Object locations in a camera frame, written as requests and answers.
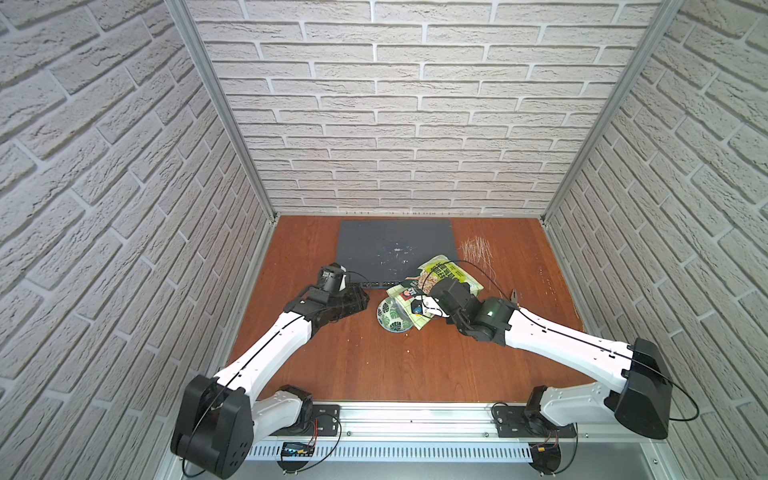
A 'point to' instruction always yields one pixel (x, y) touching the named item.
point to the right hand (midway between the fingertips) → (446, 287)
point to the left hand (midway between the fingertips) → (360, 292)
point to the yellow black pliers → (514, 297)
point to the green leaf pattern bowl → (393, 316)
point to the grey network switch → (385, 253)
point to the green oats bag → (429, 274)
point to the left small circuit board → (297, 449)
